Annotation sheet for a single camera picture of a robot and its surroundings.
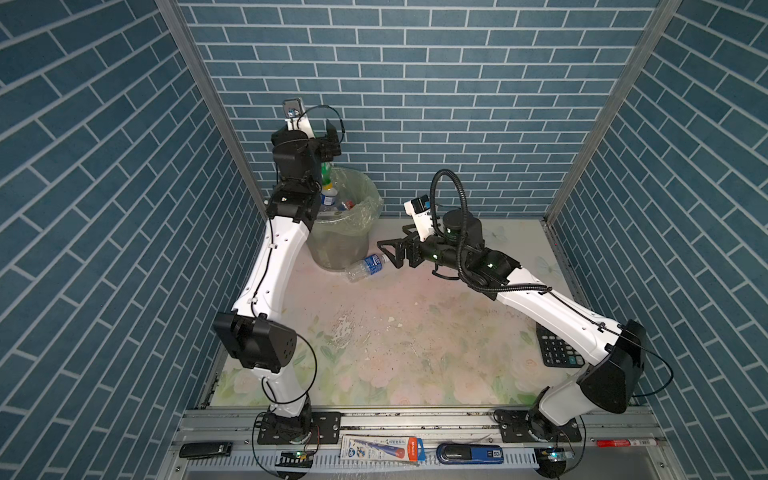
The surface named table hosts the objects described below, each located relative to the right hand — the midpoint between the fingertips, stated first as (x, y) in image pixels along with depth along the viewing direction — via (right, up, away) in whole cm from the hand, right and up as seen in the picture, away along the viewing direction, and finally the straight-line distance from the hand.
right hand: (387, 233), depth 69 cm
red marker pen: (+57, -50, +2) cm, 76 cm away
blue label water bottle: (-11, -12, +32) cm, 36 cm away
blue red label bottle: (-16, +11, +33) cm, 38 cm away
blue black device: (+19, -50, -3) cm, 54 cm away
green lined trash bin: (-15, 0, +22) cm, 26 cm away
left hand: (-17, +26, -1) cm, 31 cm away
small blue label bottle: (-21, +14, +30) cm, 39 cm away
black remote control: (-45, -50, -2) cm, 67 cm away
